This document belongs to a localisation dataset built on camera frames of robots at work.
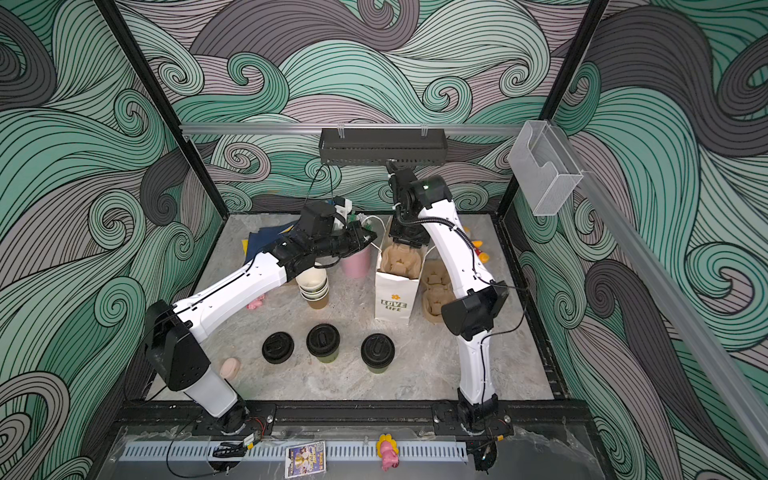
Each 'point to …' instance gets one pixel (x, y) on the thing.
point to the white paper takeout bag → (395, 294)
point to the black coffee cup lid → (323, 340)
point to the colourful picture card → (305, 459)
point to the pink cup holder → (357, 265)
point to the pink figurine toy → (387, 449)
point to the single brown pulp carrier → (399, 259)
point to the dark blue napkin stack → (257, 241)
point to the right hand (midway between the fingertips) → (402, 243)
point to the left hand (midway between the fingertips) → (381, 233)
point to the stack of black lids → (277, 347)
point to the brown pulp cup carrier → (438, 289)
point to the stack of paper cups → (314, 287)
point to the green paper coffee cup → (330, 358)
